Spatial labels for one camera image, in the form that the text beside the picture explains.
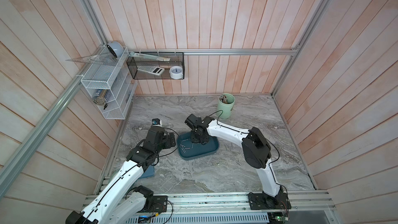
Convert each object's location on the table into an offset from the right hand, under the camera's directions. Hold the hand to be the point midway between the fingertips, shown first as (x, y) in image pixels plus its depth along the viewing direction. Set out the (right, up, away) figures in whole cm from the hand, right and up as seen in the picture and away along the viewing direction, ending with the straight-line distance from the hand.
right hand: (195, 139), depth 93 cm
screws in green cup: (+18, +25, +2) cm, 31 cm away
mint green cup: (+21, +19, +8) cm, 30 cm away
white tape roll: (-12, +42, +2) cm, 44 cm away
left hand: (-15, +4, -13) cm, 20 cm away
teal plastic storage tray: (-4, -6, -2) cm, 8 cm away
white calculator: (-27, +44, +5) cm, 52 cm away
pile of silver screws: (-5, -5, -2) cm, 7 cm away
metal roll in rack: (-48, +23, -16) cm, 55 cm away
